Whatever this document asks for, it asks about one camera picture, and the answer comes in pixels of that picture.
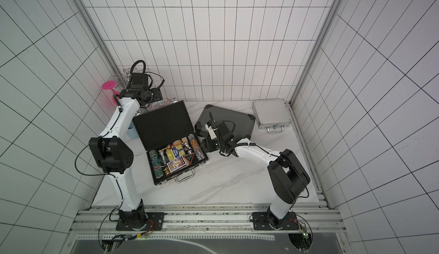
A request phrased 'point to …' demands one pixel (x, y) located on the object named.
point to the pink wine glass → (111, 84)
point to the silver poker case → (272, 114)
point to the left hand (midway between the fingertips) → (155, 98)
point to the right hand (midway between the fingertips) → (207, 139)
